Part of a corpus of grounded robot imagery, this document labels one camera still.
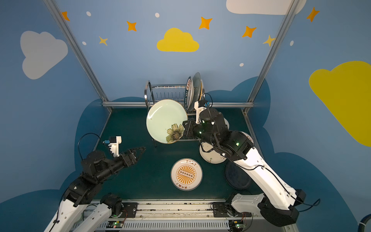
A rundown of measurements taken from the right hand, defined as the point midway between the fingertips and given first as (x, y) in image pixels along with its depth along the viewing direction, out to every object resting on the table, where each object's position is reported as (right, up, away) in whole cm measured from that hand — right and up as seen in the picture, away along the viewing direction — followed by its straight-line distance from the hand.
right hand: (185, 120), depth 60 cm
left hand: (-20, -14, +5) cm, 25 cm away
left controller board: (-36, -51, +10) cm, 63 cm away
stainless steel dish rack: (-3, -8, 0) cm, 9 cm away
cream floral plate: (+18, -23, +33) cm, 44 cm away
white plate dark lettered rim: (+2, +17, +27) cm, 32 cm away
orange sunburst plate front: (0, -32, +26) cm, 42 cm away
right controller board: (+26, -52, +11) cm, 59 cm away
